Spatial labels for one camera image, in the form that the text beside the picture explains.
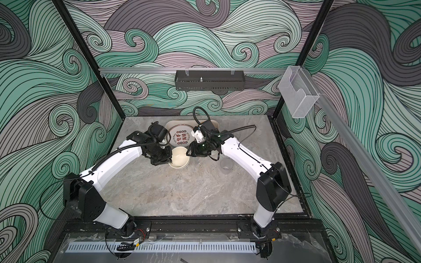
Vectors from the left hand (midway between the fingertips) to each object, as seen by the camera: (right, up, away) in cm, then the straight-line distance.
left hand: (173, 159), depth 80 cm
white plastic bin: (+7, +19, +28) cm, 35 cm away
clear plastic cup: (+28, -6, +12) cm, 31 cm away
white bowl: (+3, 0, +2) cm, 3 cm away
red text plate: (-1, +13, +27) cm, 30 cm away
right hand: (+8, +3, -1) cm, 9 cm away
